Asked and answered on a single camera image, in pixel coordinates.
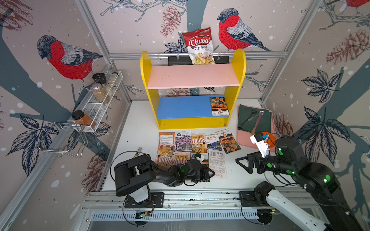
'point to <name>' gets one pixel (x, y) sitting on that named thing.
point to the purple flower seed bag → (183, 141)
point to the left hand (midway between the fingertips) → (217, 175)
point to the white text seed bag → (217, 163)
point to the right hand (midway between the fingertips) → (242, 156)
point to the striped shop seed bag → (198, 141)
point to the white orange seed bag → (166, 138)
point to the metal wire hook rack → (64, 138)
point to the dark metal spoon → (253, 111)
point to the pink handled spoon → (260, 113)
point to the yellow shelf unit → (193, 112)
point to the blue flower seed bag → (213, 142)
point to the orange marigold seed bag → (228, 141)
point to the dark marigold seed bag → (205, 161)
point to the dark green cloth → (244, 111)
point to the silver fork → (139, 149)
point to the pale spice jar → (112, 78)
